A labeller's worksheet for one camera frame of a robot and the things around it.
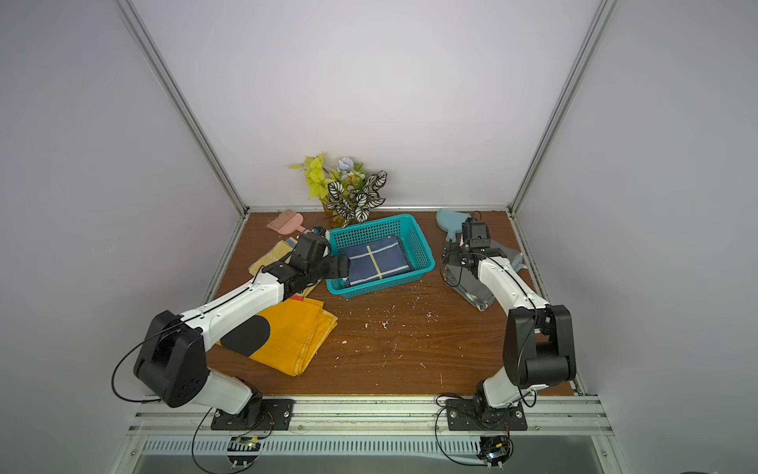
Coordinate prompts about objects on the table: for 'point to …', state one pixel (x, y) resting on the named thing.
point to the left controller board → (244, 443)
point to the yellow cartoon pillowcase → (285, 338)
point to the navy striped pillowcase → (375, 260)
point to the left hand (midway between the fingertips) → (341, 259)
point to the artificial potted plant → (348, 192)
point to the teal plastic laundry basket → (413, 237)
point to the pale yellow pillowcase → (275, 253)
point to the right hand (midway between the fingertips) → (461, 246)
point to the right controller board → (494, 449)
